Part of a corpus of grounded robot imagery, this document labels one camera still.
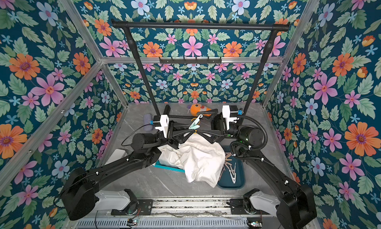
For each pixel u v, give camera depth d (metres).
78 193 0.40
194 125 0.51
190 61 0.93
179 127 0.54
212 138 0.50
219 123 0.56
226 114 0.45
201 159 0.75
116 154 0.88
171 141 0.51
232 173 0.84
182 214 0.73
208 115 0.56
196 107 1.06
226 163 0.87
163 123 0.47
